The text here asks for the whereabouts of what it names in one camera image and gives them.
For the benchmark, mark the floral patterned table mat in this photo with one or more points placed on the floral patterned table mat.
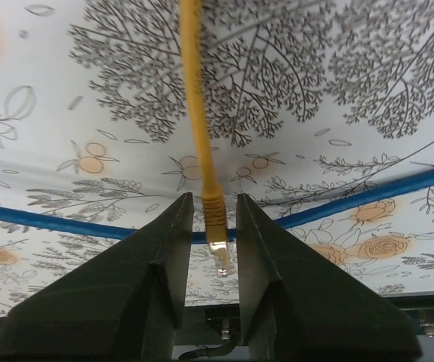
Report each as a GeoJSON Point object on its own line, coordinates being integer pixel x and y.
{"type": "Point", "coordinates": [308, 102]}

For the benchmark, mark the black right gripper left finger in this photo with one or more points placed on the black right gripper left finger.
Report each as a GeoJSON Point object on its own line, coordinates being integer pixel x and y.
{"type": "Point", "coordinates": [125, 304]}

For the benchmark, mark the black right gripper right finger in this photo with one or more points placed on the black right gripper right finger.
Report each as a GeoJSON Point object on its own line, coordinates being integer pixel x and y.
{"type": "Point", "coordinates": [296, 305]}

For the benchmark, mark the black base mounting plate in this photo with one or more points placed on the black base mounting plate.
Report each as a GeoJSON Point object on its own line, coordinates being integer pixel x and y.
{"type": "Point", "coordinates": [214, 328]}

